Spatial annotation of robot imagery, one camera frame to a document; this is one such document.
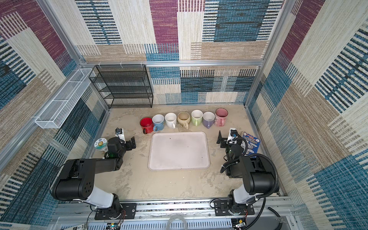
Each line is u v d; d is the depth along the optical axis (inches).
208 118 42.3
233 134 29.3
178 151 38.9
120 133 32.0
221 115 40.4
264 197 18.9
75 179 19.8
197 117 40.2
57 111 28.7
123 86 43.4
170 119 41.0
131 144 34.5
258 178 17.9
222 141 32.4
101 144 35.1
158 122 38.9
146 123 41.4
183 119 41.4
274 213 28.5
